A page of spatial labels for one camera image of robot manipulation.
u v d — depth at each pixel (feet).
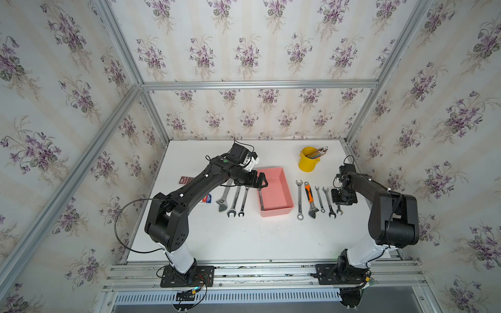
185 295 2.35
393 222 1.54
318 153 3.12
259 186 2.37
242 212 2.96
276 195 3.15
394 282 2.46
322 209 2.97
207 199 3.05
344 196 2.57
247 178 2.40
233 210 2.97
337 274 2.36
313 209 2.97
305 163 3.33
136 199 1.39
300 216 2.90
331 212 2.97
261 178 2.45
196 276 2.38
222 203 3.05
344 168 2.58
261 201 3.05
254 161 2.57
